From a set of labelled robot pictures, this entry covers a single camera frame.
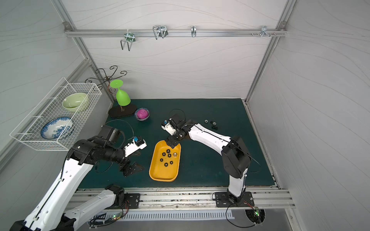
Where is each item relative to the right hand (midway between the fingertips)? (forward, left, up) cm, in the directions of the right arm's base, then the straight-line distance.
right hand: (172, 137), depth 85 cm
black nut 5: (-10, +7, -11) cm, 16 cm away
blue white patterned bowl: (-10, +49, +23) cm, 55 cm away
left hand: (-19, +11, +11) cm, 25 cm away
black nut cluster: (+19, -28, -11) cm, 36 cm away
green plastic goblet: (+21, +33, +13) cm, 41 cm away
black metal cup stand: (+41, +57, +13) cm, 71 cm away
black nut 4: (-6, +2, -12) cm, 14 cm away
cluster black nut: (-13, +3, -11) cm, 17 cm away
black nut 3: (-6, +6, -11) cm, 14 cm away
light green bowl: (+5, +47, +24) cm, 54 cm away
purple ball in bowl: (+21, +26, -5) cm, 34 cm away
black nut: (-4, +3, -10) cm, 11 cm away
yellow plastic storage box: (-11, +4, -11) cm, 16 cm away
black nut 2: (-11, 0, -10) cm, 15 cm away
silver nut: (-6, -1, -11) cm, 13 cm away
